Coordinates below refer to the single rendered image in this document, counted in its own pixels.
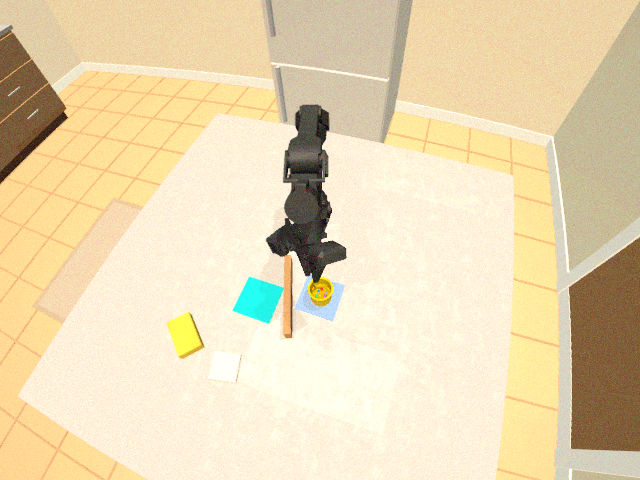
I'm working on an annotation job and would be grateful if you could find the brown rectangular wooden block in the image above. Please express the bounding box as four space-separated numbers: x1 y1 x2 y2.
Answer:
283 255 293 338

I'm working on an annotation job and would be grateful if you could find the yellow cup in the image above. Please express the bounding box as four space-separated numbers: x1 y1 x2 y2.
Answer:
308 277 334 306

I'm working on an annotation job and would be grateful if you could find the yellow rectangular block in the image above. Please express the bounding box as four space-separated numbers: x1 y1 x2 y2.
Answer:
167 312 205 359

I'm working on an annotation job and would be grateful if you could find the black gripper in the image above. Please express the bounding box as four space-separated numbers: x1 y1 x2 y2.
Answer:
294 208 347 283

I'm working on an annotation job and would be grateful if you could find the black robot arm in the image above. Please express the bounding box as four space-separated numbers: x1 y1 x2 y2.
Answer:
265 105 332 257

